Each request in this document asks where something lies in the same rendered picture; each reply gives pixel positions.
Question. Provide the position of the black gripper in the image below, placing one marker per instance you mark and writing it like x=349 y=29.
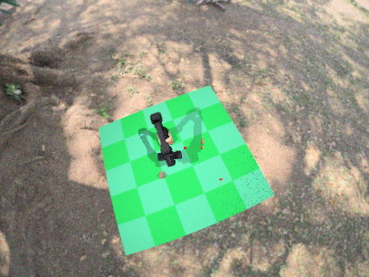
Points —
x=176 y=155

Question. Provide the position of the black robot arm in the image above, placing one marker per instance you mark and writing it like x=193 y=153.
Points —
x=162 y=132

